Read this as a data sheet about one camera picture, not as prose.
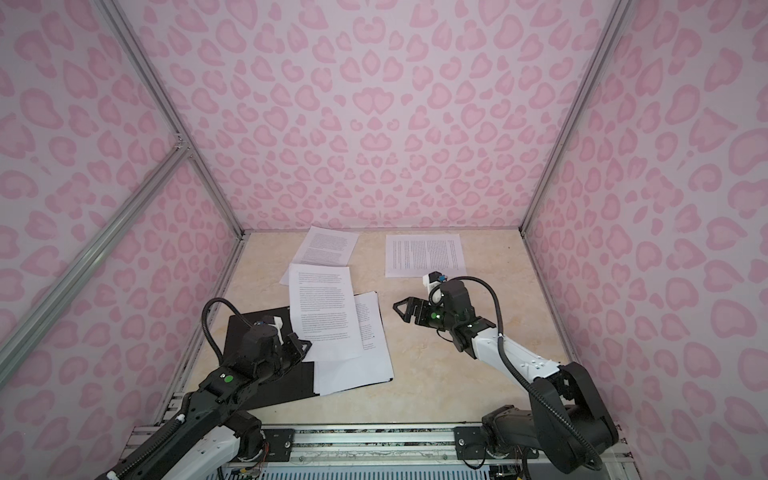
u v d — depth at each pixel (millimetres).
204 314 615
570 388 428
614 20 705
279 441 737
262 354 620
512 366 453
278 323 775
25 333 516
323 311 899
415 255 1136
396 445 750
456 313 661
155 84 800
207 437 535
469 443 734
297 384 841
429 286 783
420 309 745
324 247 1167
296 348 718
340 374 835
